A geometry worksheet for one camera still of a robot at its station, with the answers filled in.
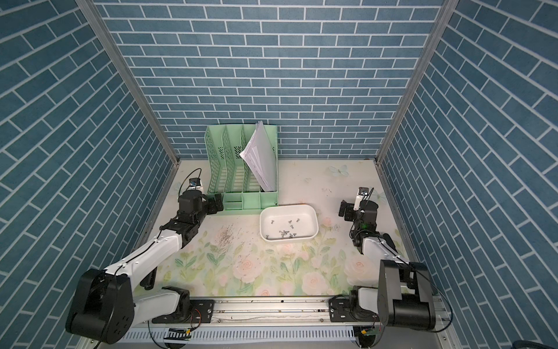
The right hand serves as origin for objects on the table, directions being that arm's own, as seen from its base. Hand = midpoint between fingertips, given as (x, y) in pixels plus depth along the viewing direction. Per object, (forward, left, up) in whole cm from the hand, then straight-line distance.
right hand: (357, 202), depth 91 cm
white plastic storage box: (-6, +29, -11) cm, 31 cm away
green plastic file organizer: (+18, +61, -8) cm, 64 cm away
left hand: (-5, +58, +5) cm, 59 cm away
